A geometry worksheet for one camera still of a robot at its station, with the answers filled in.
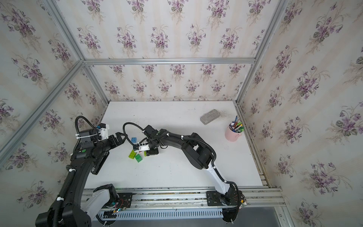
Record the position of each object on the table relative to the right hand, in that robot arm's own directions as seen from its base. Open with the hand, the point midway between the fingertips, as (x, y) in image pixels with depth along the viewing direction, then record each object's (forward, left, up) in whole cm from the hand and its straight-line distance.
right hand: (149, 149), depth 91 cm
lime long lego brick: (-4, +10, +1) cm, 11 cm away
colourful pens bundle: (+14, -58, +8) cm, 60 cm away
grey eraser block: (+28, -41, +1) cm, 50 cm away
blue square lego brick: (+6, +12, +1) cm, 13 cm away
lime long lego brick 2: (-4, +2, +2) cm, 4 cm away
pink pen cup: (+8, -54, +6) cm, 54 cm away
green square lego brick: (-7, +5, +2) cm, 9 cm away
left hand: (-1, +14, +15) cm, 20 cm away
